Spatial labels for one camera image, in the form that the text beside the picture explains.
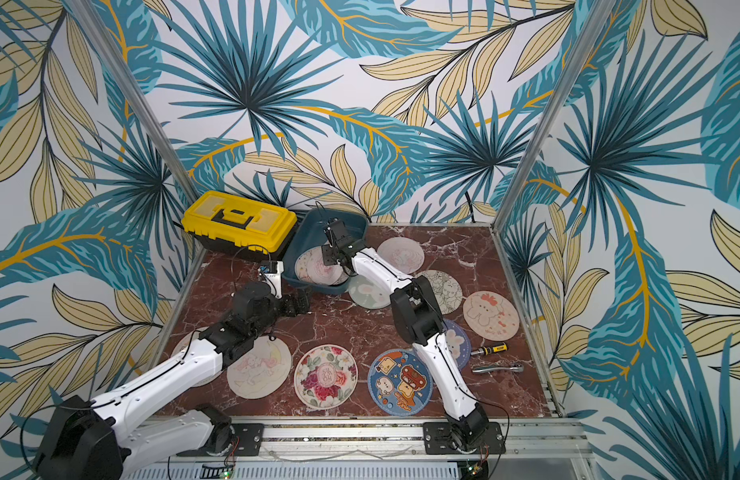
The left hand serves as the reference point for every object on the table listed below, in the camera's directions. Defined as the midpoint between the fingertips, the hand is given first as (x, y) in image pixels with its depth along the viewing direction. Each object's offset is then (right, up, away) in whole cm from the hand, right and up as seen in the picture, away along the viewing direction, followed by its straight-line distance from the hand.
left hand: (298, 290), depth 81 cm
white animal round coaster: (-36, -17, +7) cm, 40 cm away
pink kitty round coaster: (+32, +10, +31) cm, 46 cm away
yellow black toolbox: (-18, +19, +15) cm, 30 cm away
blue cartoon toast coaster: (+27, -26, +1) cm, 38 cm away
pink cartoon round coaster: (-2, +6, +25) cm, 26 cm away
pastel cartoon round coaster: (-5, +5, +25) cm, 27 cm away
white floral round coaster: (+10, +1, +19) cm, 22 cm away
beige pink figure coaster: (-11, -23, +3) cm, 25 cm away
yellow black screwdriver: (+53, -18, +6) cm, 57 cm away
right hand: (+6, +11, +21) cm, 25 cm away
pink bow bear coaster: (+59, -10, +16) cm, 62 cm away
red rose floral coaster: (+7, -24, +2) cm, 25 cm away
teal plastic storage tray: (-4, +18, +35) cm, 39 cm away
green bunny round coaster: (+19, -3, +19) cm, 27 cm away
